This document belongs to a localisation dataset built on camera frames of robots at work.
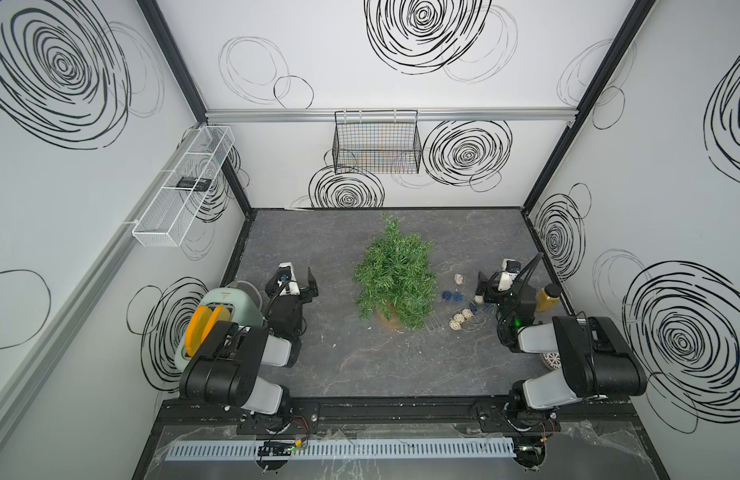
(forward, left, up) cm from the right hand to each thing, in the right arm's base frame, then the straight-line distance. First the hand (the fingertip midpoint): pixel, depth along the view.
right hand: (499, 274), depth 91 cm
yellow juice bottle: (-7, -12, -1) cm, 14 cm away
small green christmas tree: (-14, +33, +21) cm, 42 cm away
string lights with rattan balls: (-11, +8, -8) cm, 15 cm away
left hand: (-4, +63, +5) cm, 63 cm away
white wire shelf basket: (-2, +89, +26) cm, 93 cm away
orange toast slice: (-22, +73, +15) cm, 78 cm away
